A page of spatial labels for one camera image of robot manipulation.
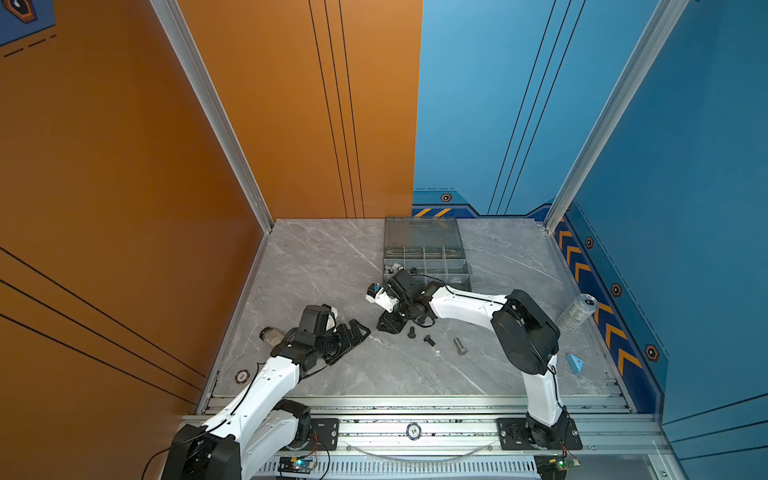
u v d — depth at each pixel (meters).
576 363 0.83
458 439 0.74
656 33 0.72
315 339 0.65
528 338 0.53
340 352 0.74
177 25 0.71
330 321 0.70
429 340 0.89
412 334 0.89
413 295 0.73
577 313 0.83
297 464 0.71
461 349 0.87
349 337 0.75
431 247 1.08
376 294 0.81
